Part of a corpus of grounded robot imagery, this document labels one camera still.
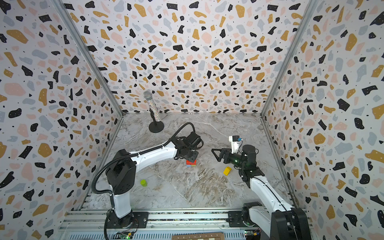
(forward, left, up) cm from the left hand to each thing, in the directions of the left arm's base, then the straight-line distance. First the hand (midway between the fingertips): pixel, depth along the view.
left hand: (193, 153), depth 88 cm
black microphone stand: (+29, +29, -10) cm, 42 cm away
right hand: (-2, -12, +9) cm, 15 cm away
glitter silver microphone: (+27, +27, +21) cm, 43 cm away
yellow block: (-7, -20, -9) cm, 23 cm away
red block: (-2, +2, -8) cm, 9 cm away
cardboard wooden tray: (-39, -11, -6) cm, 41 cm away
